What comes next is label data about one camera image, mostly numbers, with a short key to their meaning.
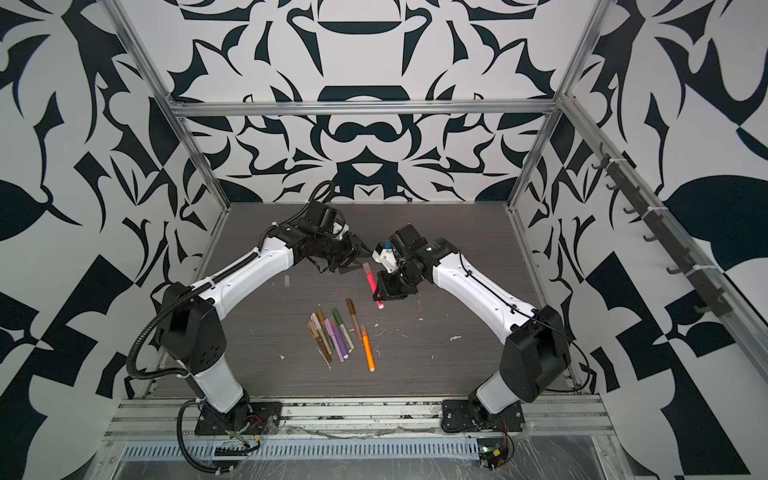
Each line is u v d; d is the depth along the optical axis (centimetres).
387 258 74
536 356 43
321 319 90
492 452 71
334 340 87
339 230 72
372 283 78
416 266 57
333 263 73
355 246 74
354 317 91
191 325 45
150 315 88
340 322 89
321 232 69
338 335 87
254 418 73
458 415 74
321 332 87
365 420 76
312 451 65
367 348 85
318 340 87
